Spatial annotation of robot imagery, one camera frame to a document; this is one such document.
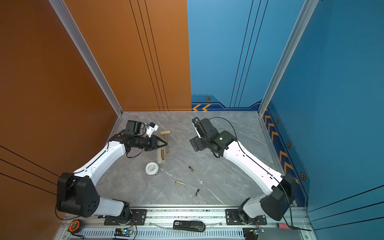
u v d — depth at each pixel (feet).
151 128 2.54
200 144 2.20
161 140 2.55
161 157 2.49
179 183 2.78
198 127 1.84
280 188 1.30
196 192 2.65
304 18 2.39
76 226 2.25
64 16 2.35
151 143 2.34
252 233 2.28
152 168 2.73
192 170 2.92
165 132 3.47
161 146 2.51
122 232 2.33
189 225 2.20
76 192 1.35
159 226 2.38
